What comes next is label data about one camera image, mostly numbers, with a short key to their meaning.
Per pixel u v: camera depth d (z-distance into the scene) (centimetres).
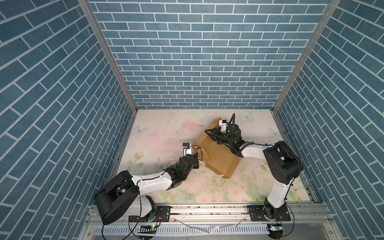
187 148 74
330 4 71
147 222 67
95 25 76
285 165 50
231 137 73
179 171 65
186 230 77
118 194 47
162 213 74
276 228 74
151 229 72
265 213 68
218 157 90
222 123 88
